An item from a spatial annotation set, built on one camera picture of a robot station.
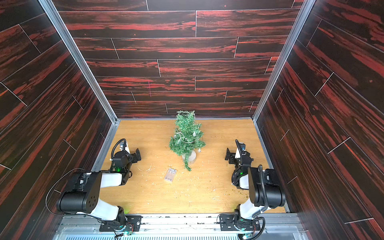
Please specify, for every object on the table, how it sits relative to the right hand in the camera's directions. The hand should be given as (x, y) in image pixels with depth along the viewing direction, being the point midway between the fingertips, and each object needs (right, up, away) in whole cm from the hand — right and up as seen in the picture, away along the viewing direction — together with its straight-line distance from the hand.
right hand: (239, 149), depth 93 cm
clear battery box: (-43, -15, -3) cm, 46 cm away
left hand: (-69, -1, +2) cm, 69 cm away
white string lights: (-29, +10, -23) cm, 38 cm away
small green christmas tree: (-32, +7, -19) cm, 37 cm away
